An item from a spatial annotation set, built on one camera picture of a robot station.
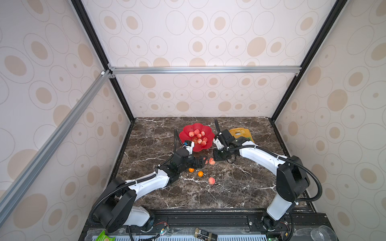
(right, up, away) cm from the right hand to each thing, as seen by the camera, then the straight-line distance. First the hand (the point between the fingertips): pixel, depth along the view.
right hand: (219, 156), depth 89 cm
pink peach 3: (-5, -13, -4) cm, 15 cm away
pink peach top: (-7, -4, +2) cm, 9 cm away
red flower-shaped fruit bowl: (-10, +12, +18) cm, 23 cm away
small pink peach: (-11, +8, +14) cm, 20 cm away
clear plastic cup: (+46, -33, -18) cm, 60 cm away
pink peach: (-17, +13, +17) cm, 27 cm away
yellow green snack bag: (+20, +14, +20) cm, 32 cm away
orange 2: (-11, -11, 0) cm, 15 cm away
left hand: (-8, +1, -7) cm, 11 cm away
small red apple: (-9, +14, +20) cm, 25 cm away
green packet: (-56, -34, -20) cm, 69 cm away
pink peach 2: (-13, +15, +20) cm, 28 cm away
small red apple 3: (-8, +7, +14) cm, 17 cm away
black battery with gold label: (-9, -32, -21) cm, 40 cm away
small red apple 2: (-7, +10, +15) cm, 19 cm away
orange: (-17, -8, +1) cm, 19 cm away
